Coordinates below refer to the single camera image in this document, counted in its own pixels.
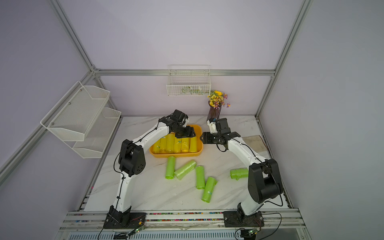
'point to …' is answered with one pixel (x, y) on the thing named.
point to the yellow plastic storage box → (198, 132)
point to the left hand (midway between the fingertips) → (190, 135)
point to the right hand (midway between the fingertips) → (205, 139)
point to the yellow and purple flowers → (217, 99)
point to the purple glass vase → (213, 112)
